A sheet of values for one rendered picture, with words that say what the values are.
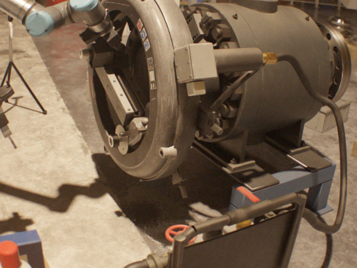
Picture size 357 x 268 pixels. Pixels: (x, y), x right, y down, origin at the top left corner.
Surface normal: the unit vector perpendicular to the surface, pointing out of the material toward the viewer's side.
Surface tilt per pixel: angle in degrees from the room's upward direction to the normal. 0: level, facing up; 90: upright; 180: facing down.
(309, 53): 63
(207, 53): 67
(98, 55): 115
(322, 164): 0
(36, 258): 95
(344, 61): 72
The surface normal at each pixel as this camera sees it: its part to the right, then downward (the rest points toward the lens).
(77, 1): -0.19, -0.38
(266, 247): 0.49, 0.36
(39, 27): -0.07, 0.41
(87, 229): 0.06, -0.92
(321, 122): -0.75, 0.21
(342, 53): 0.46, -0.15
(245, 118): 0.44, 0.67
